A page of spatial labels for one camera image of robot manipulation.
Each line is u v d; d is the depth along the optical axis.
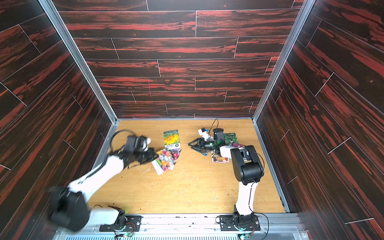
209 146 0.85
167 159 0.89
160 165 0.82
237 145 1.05
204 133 0.91
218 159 0.97
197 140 0.85
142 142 0.72
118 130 0.78
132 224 0.73
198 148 0.89
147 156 0.75
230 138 1.08
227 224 0.73
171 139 1.08
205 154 0.99
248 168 0.52
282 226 0.74
